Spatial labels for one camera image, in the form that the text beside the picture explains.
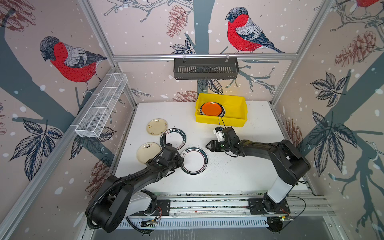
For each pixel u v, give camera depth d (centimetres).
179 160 86
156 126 107
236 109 115
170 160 71
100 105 78
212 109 111
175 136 102
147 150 95
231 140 74
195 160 90
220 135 85
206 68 104
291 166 47
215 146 81
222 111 110
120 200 42
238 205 76
